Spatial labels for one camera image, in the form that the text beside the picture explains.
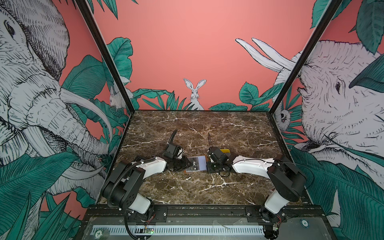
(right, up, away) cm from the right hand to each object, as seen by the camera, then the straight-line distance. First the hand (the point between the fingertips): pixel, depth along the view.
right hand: (205, 167), depth 88 cm
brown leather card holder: (-1, +2, +5) cm, 5 cm away
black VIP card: (-7, +2, +4) cm, 8 cm away
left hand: (-8, +2, 0) cm, 8 cm away
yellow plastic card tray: (+14, +8, +12) cm, 20 cm away
